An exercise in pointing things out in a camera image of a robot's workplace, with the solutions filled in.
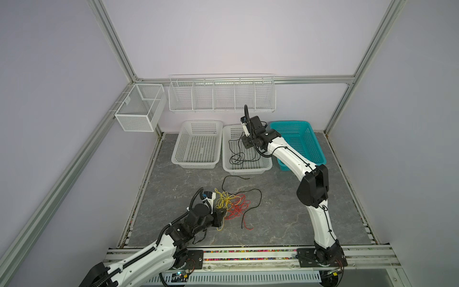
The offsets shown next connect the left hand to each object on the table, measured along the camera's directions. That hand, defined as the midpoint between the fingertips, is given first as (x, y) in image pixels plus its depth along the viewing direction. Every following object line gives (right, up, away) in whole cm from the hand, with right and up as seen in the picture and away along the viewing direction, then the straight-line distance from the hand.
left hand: (226, 213), depth 81 cm
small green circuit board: (-19, -23, -8) cm, 31 cm away
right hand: (+11, +35, +12) cm, 39 cm away
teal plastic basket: (+48, +38, +38) cm, 72 cm away
